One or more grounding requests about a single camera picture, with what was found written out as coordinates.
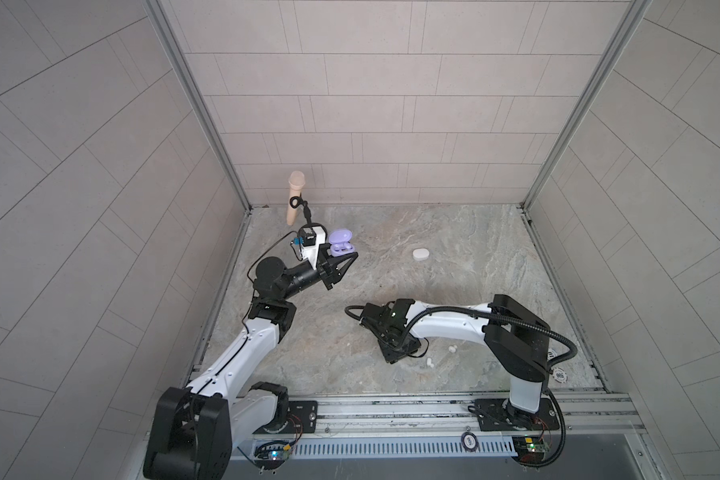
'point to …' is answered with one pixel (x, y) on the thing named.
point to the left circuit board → (272, 452)
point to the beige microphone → (296, 183)
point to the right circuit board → (530, 449)
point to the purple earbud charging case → (340, 242)
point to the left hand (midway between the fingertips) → (358, 254)
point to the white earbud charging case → (420, 254)
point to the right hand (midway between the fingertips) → (393, 362)
